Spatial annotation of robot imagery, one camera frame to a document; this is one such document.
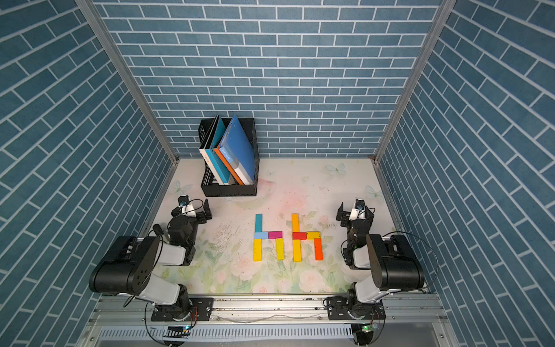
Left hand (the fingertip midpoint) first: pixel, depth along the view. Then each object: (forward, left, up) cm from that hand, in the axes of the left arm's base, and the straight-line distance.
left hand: (201, 200), depth 89 cm
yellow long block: (-17, -24, -10) cm, 31 cm away
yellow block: (-16, -33, -11) cm, 39 cm away
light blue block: (-10, -25, -12) cm, 29 cm away
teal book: (+11, -6, +15) cm, 20 cm away
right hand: (-2, -66, 0) cm, 66 cm away
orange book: (+12, -12, +7) cm, 18 cm away
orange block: (-5, -40, -10) cm, 41 cm away
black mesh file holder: (+16, +1, -10) cm, 19 cm away
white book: (+11, -4, +15) cm, 19 cm away
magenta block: (-10, -31, -11) cm, 34 cm away
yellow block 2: (-17, -40, -10) cm, 45 cm away
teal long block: (-4, -24, -11) cm, 27 cm away
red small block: (-10, -43, -10) cm, 45 cm away
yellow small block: (-10, -47, -10) cm, 49 cm away
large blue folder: (+27, -12, +4) cm, 30 cm away
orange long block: (-16, -50, -11) cm, 53 cm away
